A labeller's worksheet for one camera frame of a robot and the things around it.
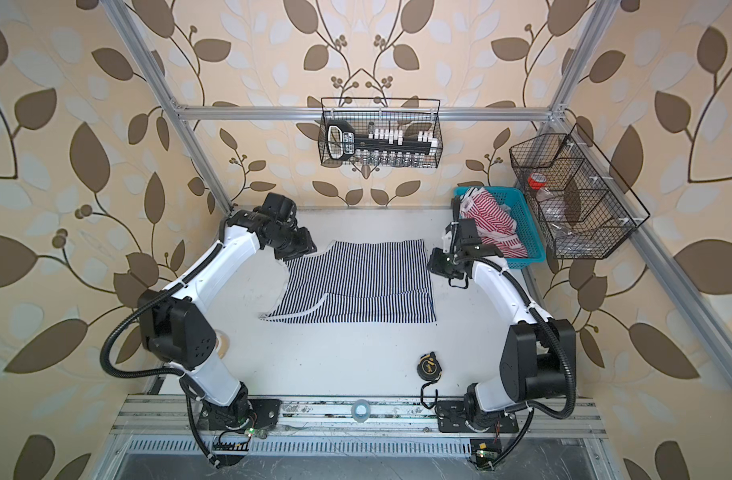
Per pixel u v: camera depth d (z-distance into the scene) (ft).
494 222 3.44
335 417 2.48
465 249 2.03
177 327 1.49
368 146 2.76
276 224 2.28
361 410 2.49
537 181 2.65
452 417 2.41
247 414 2.38
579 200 2.51
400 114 2.99
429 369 2.58
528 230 3.38
